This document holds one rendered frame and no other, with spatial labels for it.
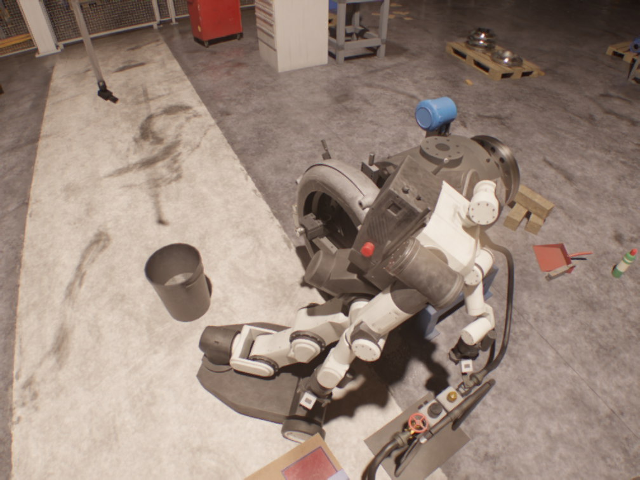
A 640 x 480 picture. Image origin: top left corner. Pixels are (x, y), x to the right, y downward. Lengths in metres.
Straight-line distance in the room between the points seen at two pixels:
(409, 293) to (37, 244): 2.94
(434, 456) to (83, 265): 2.46
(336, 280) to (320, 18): 4.55
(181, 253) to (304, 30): 3.74
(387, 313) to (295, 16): 4.64
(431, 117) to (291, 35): 3.47
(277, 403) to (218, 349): 0.36
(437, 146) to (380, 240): 0.99
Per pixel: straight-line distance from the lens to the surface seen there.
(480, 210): 0.94
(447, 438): 2.02
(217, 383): 1.91
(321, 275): 1.17
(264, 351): 1.72
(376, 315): 0.94
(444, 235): 0.92
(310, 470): 1.42
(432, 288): 0.82
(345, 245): 1.78
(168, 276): 2.38
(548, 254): 3.00
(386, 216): 0.94
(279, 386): 1.85
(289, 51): 5.31
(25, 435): 2.43
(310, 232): 1.77
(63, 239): 3.27
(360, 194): 1.48
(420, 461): 1.96
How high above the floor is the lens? 1.86
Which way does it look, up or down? 45 degrees down
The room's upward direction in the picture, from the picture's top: straight up
